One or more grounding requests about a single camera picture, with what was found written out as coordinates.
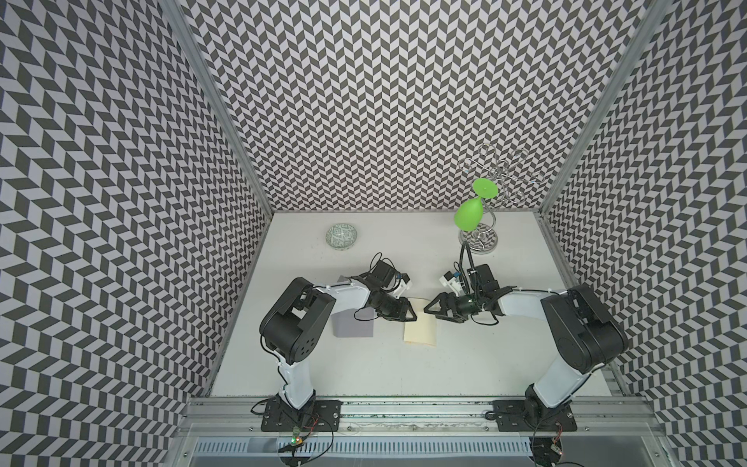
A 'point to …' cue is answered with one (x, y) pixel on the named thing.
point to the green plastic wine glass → (469, 212)
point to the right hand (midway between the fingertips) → (433, 319)
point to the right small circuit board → (547, 450)
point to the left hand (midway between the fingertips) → (410, 320)
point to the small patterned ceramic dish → (340, 236)
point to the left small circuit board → (296, 440)
